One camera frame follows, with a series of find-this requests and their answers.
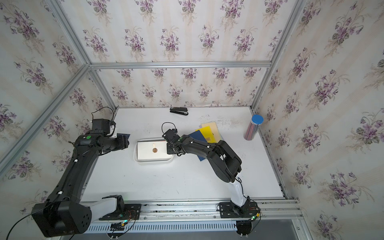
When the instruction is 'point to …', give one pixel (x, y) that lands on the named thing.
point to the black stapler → (181, 110)
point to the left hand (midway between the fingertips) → (124, 143)
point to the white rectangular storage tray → (145, 161)
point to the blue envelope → (198, 135)
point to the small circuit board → (117, 226)
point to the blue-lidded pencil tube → (256, 120)
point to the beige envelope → (214, 129)
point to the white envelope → (152, 149)
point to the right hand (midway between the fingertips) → (172, 149)
